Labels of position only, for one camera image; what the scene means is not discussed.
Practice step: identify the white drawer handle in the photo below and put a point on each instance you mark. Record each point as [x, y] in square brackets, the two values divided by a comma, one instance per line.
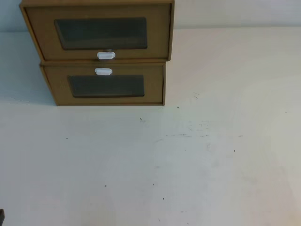
[103, 71]
[106, 55]

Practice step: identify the brown shoebox drawer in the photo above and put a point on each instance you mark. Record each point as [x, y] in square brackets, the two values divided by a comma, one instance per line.
[76, 30]
[76, 83]

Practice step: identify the dark object at edge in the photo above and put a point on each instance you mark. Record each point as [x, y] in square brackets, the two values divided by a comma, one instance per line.
[2, 216]

